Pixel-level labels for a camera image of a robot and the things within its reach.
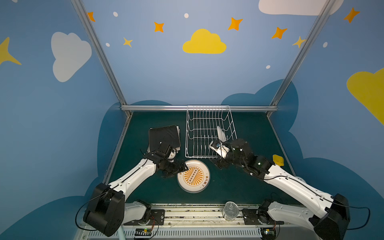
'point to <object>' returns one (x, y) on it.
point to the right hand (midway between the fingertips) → (216, 149)
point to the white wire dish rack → (202, 122)
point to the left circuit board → (143, 232)
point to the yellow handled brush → (278, 160)
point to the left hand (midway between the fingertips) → (181, 170)
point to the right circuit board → (268, 233)
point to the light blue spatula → (121, 234)
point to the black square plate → (160, 137)
